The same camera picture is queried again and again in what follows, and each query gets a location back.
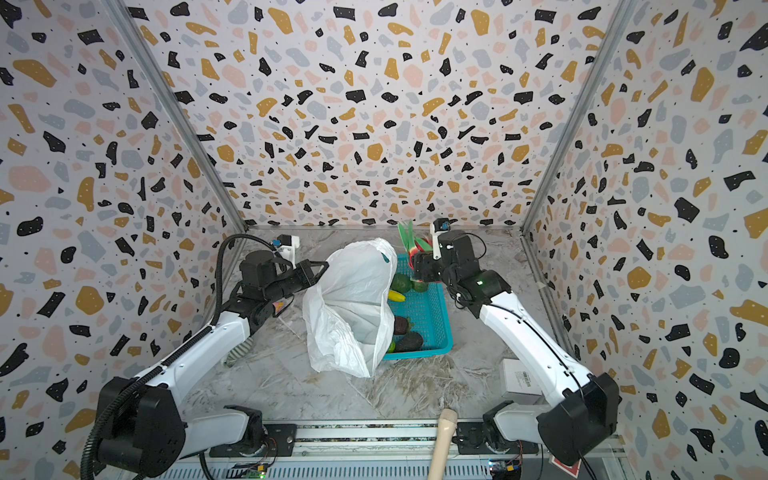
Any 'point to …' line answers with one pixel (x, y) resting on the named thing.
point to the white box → (517, 383)
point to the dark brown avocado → (411, 341)
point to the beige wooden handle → (447, 425)
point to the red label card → (572, 470)
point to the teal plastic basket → (428, 314)
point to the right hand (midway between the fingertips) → (420, 251)
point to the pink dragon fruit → (413, 244)
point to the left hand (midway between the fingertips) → (328, 259)
